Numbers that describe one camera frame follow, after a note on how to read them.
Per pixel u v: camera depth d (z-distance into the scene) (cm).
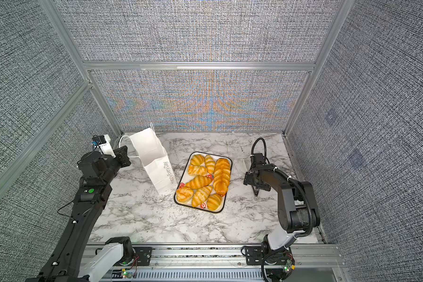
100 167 54
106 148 62
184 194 87
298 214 46
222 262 73
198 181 92
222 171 97
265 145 86
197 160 100
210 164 100
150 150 95
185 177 98
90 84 93
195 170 97
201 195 86
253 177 70
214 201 85
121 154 63
